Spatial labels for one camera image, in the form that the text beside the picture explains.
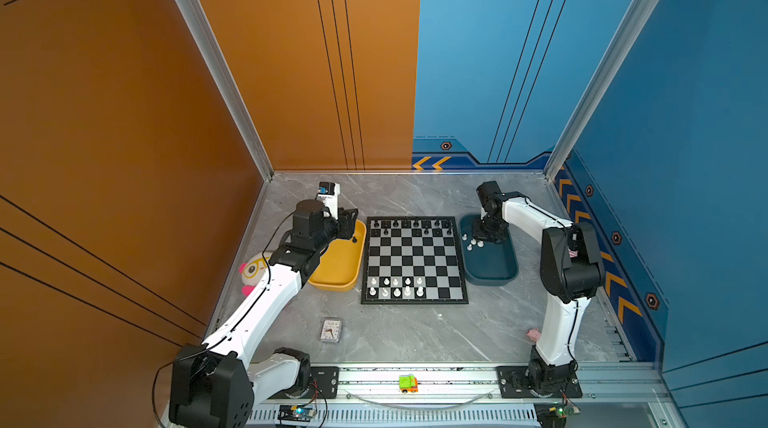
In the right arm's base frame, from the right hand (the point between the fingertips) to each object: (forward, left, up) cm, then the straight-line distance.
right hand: (478, 237), depth 99 cm
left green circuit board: (-47, +52, -3) cm, 70 cm away
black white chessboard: (-8, +22, 0) cm, 24 cm away
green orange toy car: (-42, +25, 0) cm, 48 cm away
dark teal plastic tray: (-9, -1, -1) cm, 9 cm away
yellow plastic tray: (-11, +45, -1) cm, 46 cm away
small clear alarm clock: (-29, +45, 0) cm, 54 cm away
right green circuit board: (-48, -10, -4) cm, 49 cm away
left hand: (-4, +39, +21) cm, 45 cm away
